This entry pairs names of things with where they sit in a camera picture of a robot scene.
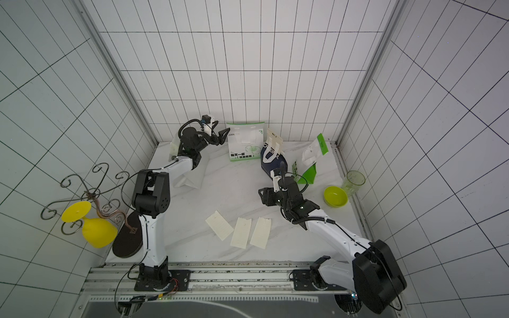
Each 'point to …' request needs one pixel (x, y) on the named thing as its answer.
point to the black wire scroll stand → (108, 207)
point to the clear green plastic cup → (354, 179)
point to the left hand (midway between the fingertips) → (224, 126)
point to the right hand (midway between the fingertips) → (264, 186)
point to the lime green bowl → (335, 197)
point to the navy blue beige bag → (271, 154)
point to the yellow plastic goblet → (98, 232)
